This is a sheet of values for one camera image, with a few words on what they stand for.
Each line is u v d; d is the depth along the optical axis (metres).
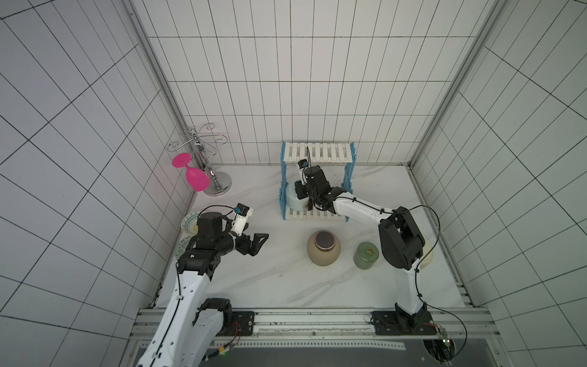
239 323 0.73
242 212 0.64
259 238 0.66
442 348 0.69
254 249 0.67
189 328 0.45
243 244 0.66
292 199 0.92
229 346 0.68
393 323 0.67
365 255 0.80
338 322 0.74
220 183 1.12
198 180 0.92
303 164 0.81
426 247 0.55
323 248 0.76
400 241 0.52
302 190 0.84
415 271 0.55
